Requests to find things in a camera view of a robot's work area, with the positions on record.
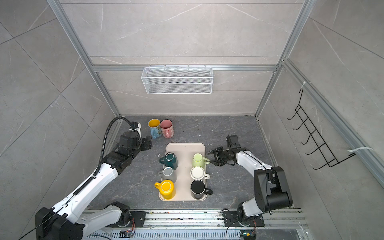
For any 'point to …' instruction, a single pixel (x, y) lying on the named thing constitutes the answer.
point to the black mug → (198, 189)
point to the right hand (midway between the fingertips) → (207, 154)
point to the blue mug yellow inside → (155, 129)
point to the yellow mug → (166, 188)
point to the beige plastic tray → (184, 152)
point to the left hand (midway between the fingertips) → (145, 133)
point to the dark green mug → (170, 160)
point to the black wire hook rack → (315, 136)
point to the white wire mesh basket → (177, 80)
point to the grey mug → (168, 173)
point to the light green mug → (198, 160)
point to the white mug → (198, 173)
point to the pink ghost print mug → (167, 128)
